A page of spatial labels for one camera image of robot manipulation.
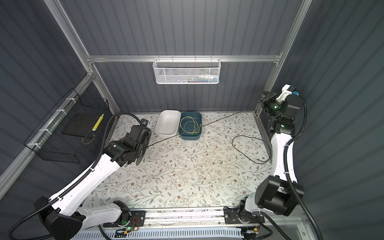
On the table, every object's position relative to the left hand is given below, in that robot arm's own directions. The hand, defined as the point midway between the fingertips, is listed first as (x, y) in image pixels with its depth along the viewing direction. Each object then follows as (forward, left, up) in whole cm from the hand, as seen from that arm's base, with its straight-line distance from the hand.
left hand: (135, 136), depth 74 cm
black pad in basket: (+6, +27, +3) cm, 28 cm away
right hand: (+9, -61, +19) cm, 64 cm away
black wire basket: (-6, +34, +6) cm, 35 cm away
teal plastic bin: (+27, -29, -25) cm, 47 cm away
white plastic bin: (+30, -11, -25) cm, 41 cm away
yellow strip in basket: (+9, +21, +2) cm, 23 cm away
